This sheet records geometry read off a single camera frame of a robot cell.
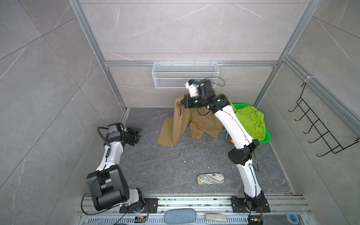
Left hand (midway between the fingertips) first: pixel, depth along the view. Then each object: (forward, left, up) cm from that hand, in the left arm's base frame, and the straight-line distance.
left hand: (141, 127), depth 86 cm
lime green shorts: (+9, -79, -8) cm, 79 cm away
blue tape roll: (-48, -80, -16) cm, 95 cm away
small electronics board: (-46, -2, -18) cm, 49 cm away
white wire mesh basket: (+38, -15, +12) cm, 43 cm away
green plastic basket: (-6, -82, -8) cm, 83 cm away
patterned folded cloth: (-28, -40, -14) cm, 51 cm away
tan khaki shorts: (+14, -41, -13) cm, 45 cm away
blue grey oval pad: (-45, -22, -14) cm, 52 cm away
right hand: (+6, -24, +15) cm, 29 cm away
